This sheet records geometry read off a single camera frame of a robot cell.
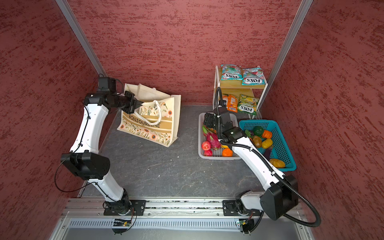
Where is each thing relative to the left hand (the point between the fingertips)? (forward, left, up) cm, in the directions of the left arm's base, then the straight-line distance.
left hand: (145, 103), depth 77 cm
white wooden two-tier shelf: (+16, -50, -1) cm, 53 cm away
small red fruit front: (-14, -35, -27) cm, 46 cm away
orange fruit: (-14, -46, -27) cm, 56 cm away
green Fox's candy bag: (+15, -61, -14) cm, 65 cm away
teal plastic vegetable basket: (-12, -80, -26) cm, 85 cm away
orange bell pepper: (0, -75, -27) cm, 79 cm away
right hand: (-4, -34, -7) cm, 35 cm away
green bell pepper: (0, -68, -24) cm, 72 cm away
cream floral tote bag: (-7, -7, -5) cm, 11 cm away
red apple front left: (-11, -33, -23) cm, 42 cm away
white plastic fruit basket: (-13, -41, -31) cm, 53 cm away
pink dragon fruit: (-6, -37, -22) cm, 44 cm away
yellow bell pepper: (-7, -73, -28) cm, 79 cm away
